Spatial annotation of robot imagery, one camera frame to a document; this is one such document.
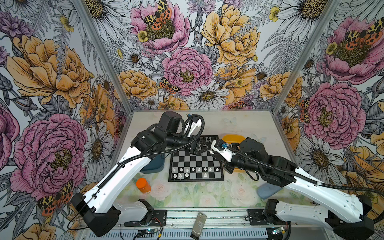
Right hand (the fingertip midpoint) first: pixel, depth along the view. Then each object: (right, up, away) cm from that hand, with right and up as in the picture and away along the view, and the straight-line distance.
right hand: (216, 157), depth 65 cm
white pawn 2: (-17, -12, +23) cm, 31 cm away
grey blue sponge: (+27, -20, +14) cm, 36 cm away
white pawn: (-21, -12, +23) cm, 33 cm away
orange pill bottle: (-35, -16, +10) cm, 40 cm away
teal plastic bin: (-31, -9, +21) cm, 39 cm away
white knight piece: (-17, -14, +21) cm, 31 cm away
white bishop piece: (-14, -14, +21) cm, 29 cm away
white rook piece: (-21, -15, +21) cm, 33 cm away
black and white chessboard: (-4, -11, +24) cm, 27 cm away
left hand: (-5, +3, -3) cm, 7 cm away
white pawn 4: (-10, -12, +23) cm, 28 cm away
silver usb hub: (-7, -32, +4) cm, 33 cm away
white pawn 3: (-14, -12, +23) cm, 29 cm away
